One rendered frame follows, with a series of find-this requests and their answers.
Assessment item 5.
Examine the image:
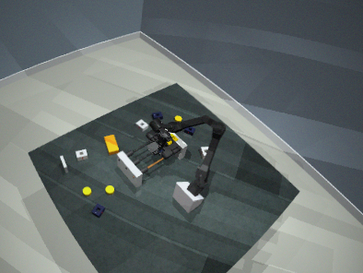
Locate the orange rectangular block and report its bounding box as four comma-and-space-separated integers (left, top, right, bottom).
105, 135, 119, 155

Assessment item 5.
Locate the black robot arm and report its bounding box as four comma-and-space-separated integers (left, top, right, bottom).
147, 115, 226, 196

